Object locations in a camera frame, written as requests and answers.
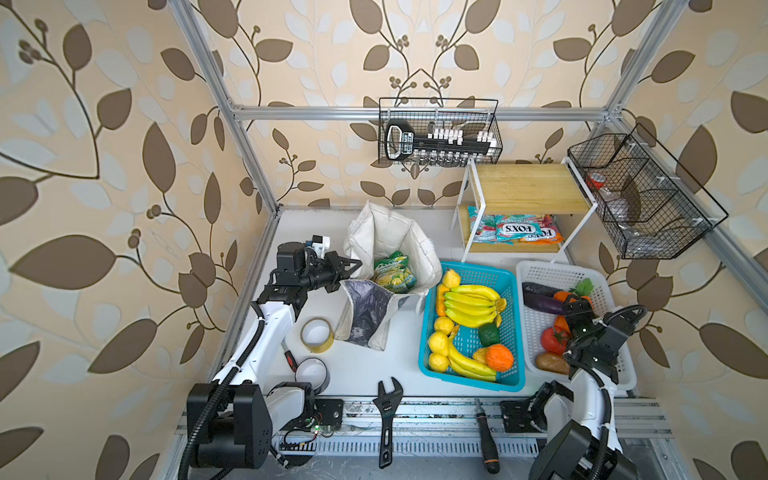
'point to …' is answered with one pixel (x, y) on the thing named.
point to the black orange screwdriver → (490, 454)
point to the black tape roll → (326, 382)
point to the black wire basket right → (651, 208)
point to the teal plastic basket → (502, 277)
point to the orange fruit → (499, 357)
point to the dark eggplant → (529, 287)
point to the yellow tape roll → (321, 348)
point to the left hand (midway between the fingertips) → (363, 262)
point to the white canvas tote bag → (368, 313)
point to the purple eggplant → (544, 302)
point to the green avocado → (488, 334)
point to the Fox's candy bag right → (549, 234)
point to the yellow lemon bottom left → (438, 362)
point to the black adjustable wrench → (386, 404)
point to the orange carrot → (583, 289)
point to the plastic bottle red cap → (611, 194)
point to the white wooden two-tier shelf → (521, 208)
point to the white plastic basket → (533, 320)
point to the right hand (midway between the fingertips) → (577, 310)
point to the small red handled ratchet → (291, 360)
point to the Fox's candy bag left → (486, 231)
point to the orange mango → (441, 289)
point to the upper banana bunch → (473, 305)
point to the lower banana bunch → (468, 367)
